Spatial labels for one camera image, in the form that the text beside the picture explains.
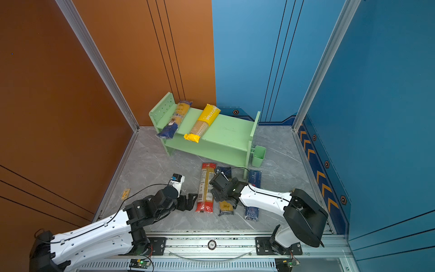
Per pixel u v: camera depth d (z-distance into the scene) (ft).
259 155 3.34
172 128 2.58
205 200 2.76
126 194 2.92
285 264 2.29
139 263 2.32
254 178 3.00
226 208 2.65
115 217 1.67
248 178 3.01
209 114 2.78
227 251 2.39
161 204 1.85
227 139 2.61
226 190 2.08
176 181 2.21
